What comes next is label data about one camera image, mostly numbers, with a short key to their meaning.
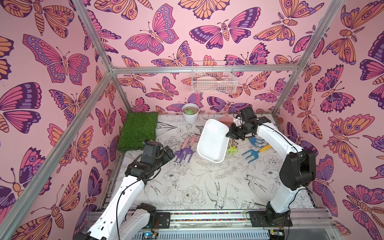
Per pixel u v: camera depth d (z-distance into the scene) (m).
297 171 0.49
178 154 0.97
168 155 0.70
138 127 1.07
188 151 0.98
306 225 0.74
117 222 0.39
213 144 0.89
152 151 0.57
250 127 0.66
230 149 0.97
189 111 1.06
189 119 1.12
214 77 0.94
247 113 0.72
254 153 0.97
